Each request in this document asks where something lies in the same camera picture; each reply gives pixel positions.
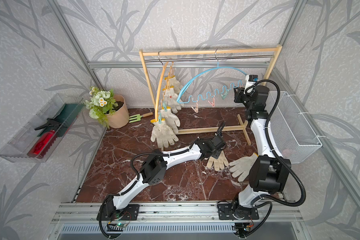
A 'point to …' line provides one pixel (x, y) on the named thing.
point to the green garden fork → (138, 117)
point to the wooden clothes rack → (240, 125)
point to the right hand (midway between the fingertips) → (236, 86)
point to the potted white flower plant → (111, 109)
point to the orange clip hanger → (168, 69)
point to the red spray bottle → (43, 143)
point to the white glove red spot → (170, 99)
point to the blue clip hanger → (211, 100)
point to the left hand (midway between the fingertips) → (217, 150)
